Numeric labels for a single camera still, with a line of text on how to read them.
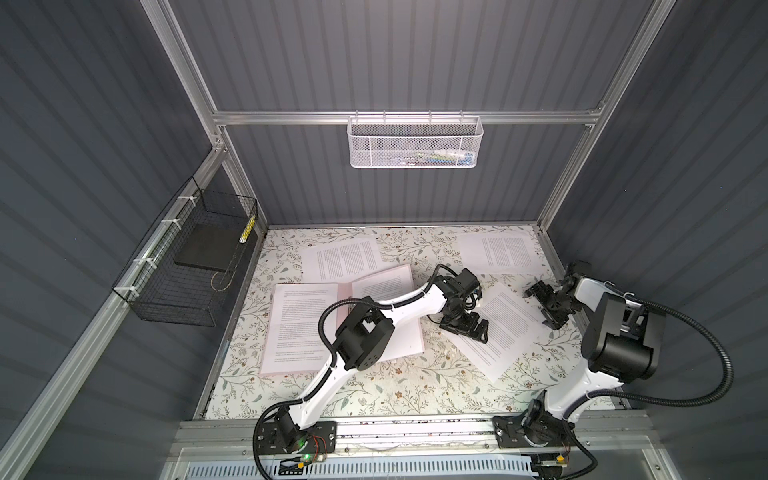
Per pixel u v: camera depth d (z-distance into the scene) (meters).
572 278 0.73
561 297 0.80
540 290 0.88
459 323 0.81
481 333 0.79
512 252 1.12
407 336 0.84
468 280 0.77
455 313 0.78
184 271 0.72
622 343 0.51
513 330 0.91
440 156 0.92
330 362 0.59
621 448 0.73
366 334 0.59
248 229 0.82
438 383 0.82
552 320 0.85
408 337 0.83
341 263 1.09
